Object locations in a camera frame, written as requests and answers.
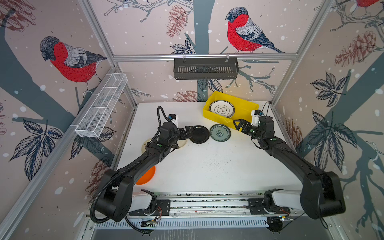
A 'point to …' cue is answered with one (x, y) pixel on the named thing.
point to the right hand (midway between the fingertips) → (237, 124)
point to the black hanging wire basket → (206, 68)
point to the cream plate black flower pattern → (182, 143)
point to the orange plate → (147, 177)
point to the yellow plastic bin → (243, 109)
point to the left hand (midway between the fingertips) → (186, 127)
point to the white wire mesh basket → (94, 120)
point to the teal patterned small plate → (220, 132)
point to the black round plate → (200, 134)
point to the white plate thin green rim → (222, 108)
